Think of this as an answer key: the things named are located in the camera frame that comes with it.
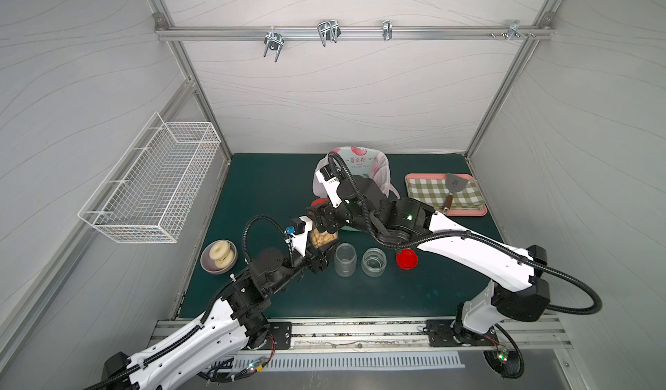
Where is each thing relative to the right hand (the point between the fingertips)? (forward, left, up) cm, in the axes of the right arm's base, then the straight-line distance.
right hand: (316, 203), depth 63 cm
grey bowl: (-4, +34, -26) cm, 43 cm away
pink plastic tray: (+22, -59, -35) cm, 72 cm away
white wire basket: (+3, +46, -2) cm, 46 cm away
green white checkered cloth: (+31, -44, -35) cm, 64 cm away
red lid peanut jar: (-6, -1, -8) cm, 10 cm away
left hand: (-4, -3, -10) cm, 11 cm away
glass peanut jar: (0, -17, -34) cm, 38 cm away
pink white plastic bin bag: (+28, -11, -14) cm, 33 cm away
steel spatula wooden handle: (+34, -52, -33) cm, 70 cm away
